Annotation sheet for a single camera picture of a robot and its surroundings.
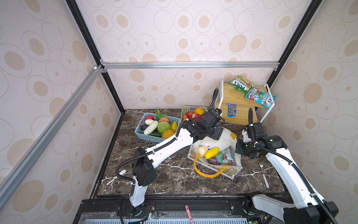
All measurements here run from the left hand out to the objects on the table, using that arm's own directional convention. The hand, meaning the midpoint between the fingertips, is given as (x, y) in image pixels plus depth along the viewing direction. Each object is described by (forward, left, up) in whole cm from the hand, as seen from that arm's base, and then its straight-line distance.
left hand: (220, 127), depth 74 cm
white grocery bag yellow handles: (-12, +7, -27) cm, 30 cm away
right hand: (-8, -10, -9) cm, 15 cm away
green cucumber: (+11, +39, -23) cm, 47 cm away
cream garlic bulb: (-2, +8, -22) cm, 23 cm away
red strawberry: (+32, +15, -26) cm, 44 cm away
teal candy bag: (-8, -6, -18) cm, 21 cm away
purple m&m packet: (-9, 0, -24) cm, 25 cm away
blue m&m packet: (+23, -14, -11) cm, 29 cm away
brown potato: (+22, +34, -19) cm, 45 cm away
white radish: (+13, +42, -19) cm, 48 cm away
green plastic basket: (+35, +18, -23) cm, 46 cm away
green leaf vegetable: (+23, +38, -17) cm, 48 cm away
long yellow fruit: (-4, +2, -21) cm, 22 cm away
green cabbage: (+14, +34, -17) cm, 40 cm away
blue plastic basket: (+10, +51, -21) cm, 55 cm away
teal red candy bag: (+16, -24, +7) cm, 29 cm away
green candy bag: (+26, -16, +8) cm, 31 cm away
